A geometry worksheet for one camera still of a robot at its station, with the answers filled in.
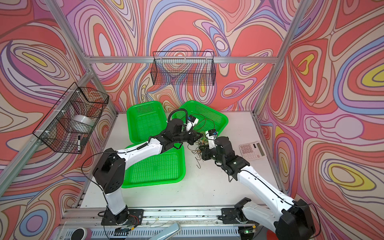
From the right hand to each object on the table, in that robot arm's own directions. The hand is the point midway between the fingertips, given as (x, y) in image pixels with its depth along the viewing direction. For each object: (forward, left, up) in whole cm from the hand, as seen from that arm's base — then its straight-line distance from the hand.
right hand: (201, 150), depth 79 cm
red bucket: (-37, -32, -19) cm, 52 cm away
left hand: (+8, -2, +3) cm, 9 cm away
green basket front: (-2, +20, -17) cm, 27 cm away
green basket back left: (+38, +41, -16) cm, 58 cm away
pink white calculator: (+8, -34, -16) cm, 39 cm away
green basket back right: (+36, -8, -15) cm, 39 cm away
